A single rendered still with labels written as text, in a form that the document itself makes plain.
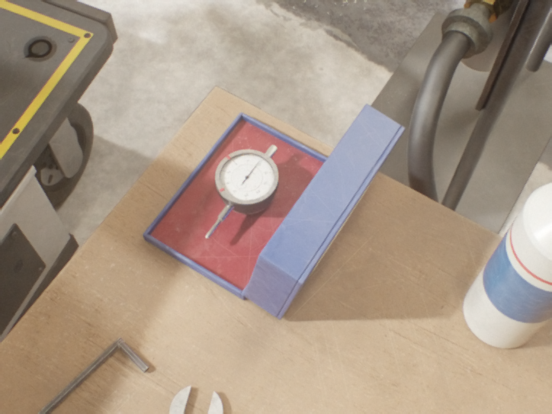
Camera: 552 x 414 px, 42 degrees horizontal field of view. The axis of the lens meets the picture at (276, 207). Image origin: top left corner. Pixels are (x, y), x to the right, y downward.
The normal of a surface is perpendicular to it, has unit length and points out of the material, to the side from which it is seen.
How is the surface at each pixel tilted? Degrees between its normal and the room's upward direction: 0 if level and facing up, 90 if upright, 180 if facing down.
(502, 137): 0
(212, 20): 0
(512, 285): 90
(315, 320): 0
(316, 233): 9
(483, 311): 90
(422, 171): 54
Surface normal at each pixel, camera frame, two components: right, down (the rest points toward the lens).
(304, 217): 0.14, -0.38
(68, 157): 0.91, 0.36
